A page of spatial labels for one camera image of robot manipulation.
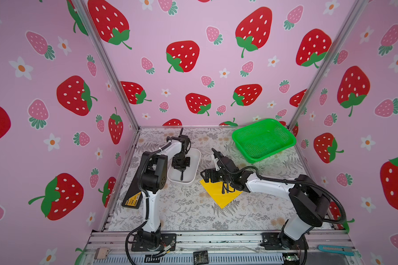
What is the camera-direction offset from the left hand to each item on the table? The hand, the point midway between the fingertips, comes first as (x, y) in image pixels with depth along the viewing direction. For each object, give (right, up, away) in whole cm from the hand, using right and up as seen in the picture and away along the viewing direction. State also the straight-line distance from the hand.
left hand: (184, 169), depth 99 cm
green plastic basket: (+50, +17, +15) cm, 55 cm away
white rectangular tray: (+4, -3, -3) cm, 6 cm away
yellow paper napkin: (+18, -10, -9) cm, 22 cm away
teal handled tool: (+73, -31, -27) cm, 84 cm away
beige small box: (-32, -32, -29) cm, 54 cm away
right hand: (+13, 0, -13) cm, 18 cm away
